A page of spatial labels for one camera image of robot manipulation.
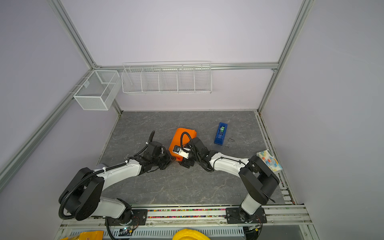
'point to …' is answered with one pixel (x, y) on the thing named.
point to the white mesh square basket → (98, 90)
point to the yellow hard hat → (186, 234)
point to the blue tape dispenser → (221, 133)
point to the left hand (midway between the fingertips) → (177, 159)
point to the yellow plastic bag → (89, 235)
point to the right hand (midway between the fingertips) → (182, 153)
